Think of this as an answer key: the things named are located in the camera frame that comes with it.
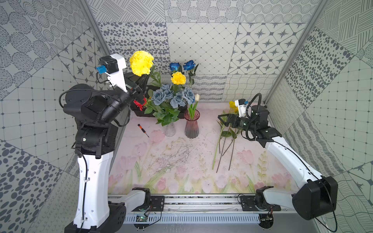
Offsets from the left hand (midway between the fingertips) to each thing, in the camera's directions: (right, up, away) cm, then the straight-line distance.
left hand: (153, 70), depth 43 cm
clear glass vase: (-4, -24, +56) cm, 61 cm away
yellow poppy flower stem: (+29, -34, +51) cm, 68 cm away
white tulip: (+11, -11, +43) cm, 45 cm away
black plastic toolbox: (+6, -11, +43) cm, 44 cm away
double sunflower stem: (+41, -28, +55) cm, 74 cm away
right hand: (+28, -15, +35) cm, 47 cm away
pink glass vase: (+12, -24, +61) cm, 66 cm away
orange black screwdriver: (-24, -25, +61) cm, 70 cm away
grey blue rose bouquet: (-3, -5, +39) cm, 39 cm away
